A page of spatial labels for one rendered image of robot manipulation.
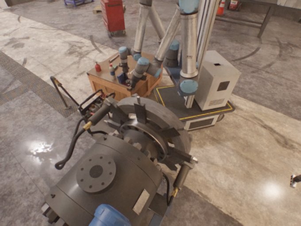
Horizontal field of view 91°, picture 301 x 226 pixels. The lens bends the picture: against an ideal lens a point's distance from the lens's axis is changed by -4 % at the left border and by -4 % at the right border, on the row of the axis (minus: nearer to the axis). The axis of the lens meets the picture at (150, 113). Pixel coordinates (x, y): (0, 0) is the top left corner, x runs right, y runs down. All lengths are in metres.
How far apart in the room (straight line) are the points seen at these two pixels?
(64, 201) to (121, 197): 0.28
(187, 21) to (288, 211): 2.00
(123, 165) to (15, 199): 1.53
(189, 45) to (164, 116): 0.53
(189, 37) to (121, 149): 0.87
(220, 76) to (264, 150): 1.18
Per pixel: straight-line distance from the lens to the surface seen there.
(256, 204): 2.07
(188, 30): 1.17
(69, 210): 0.94
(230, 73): 1.86
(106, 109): 1.37
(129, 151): 0.98
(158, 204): 1.51
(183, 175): 1.38
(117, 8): 4.87
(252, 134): 2.54
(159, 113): 1.05
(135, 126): 1.16
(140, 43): 1.75
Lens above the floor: 1.73
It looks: 47 degrees down
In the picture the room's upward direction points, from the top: straight up
